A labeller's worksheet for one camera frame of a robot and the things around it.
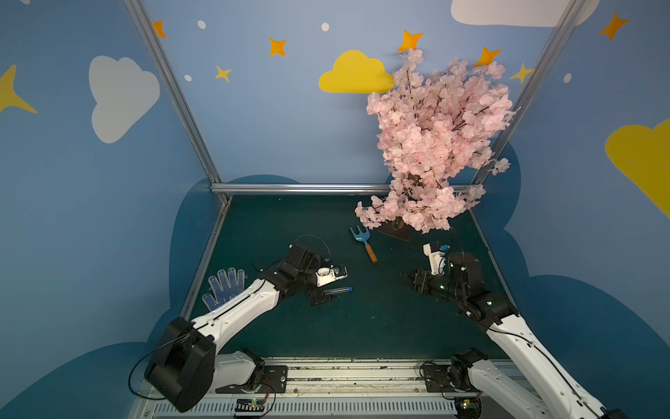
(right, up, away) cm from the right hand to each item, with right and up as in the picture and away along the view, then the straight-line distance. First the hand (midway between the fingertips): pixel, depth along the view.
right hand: (408, 272), depth 77 cm
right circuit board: (+16, -38, -3) cm, 41 cm away
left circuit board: (-46, -37, -3) cm, 60 cm away
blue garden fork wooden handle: (-10, +9, +31) cm, 34 cm away
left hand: (-24, -2, +8) cm, 25 cm away
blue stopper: (-17, -9, +15) cm, 24 cm away
